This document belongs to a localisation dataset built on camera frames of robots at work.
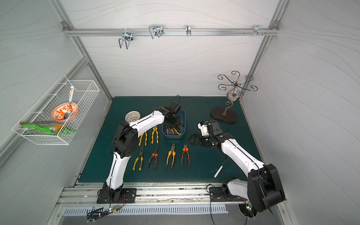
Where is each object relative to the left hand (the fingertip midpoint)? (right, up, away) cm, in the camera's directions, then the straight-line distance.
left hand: (180, 125), depth 95 cm
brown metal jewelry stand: (+39, +22, +2) cm, 44 cm away
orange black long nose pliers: (-16, -18, -9) cm, 26 cm away
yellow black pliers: (-24, -19, -9) cm, 32 cm away
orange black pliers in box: (-9, -5, +3) cm, 10 cm away
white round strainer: (-37, +6, +9) cm, 38 cm away
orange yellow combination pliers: (-6, -18, -7) cm, 20 cm away
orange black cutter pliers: (+4, -15, -6) cm, 17 cm away
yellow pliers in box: (0, -6, -2) cm, 6 cm away
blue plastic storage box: (+1, +7, +6) cm, 10 cm away
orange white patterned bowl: (-58, +9, -29) cm, 66 cm away
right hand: (+9, -8, -11) cm, 17 cm away
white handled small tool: (+24, -25, -14) cm, 37 cm away
